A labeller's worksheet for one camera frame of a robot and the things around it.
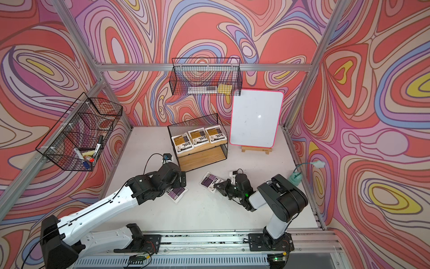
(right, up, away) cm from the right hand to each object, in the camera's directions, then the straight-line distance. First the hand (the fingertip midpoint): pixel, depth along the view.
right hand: (214, 190), depth 88 cm
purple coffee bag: (-20, -2, -1) cm, 20 cm away
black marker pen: (-48, +26, -19) cm, 58 cm away
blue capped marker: (-55, +16, -17) cm, 59 cm away
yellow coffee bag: (-9, +28, +3) cm, 30 cm away
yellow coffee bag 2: (-17, +25, 0) cm, 31 cm away
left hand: (-16, +9, -10) cm, 21 cm away
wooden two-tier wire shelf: (-10, +17, +14) cm, 24 cm away
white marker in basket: (-59, +20, -16) cm, 64 cm away
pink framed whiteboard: (+24, +40, +6) cm, 47 cm away
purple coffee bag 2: (-3, +4, +3) cm, 6 cm away
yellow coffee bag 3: (+1, +30, +3) cm, 30 cm away
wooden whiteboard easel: (+27, +21, +16) cm, 38 cm away
